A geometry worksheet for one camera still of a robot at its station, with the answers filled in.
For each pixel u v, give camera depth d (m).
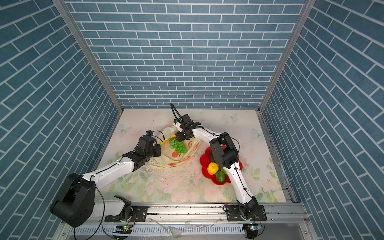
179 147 0.94
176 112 0.83
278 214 0.75
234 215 0.73
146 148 0.69
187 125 0.83
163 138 0.79
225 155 0.60
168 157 0.90
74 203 0.41
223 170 0.84
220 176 0.81
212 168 0.84
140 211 0.75
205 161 0.89
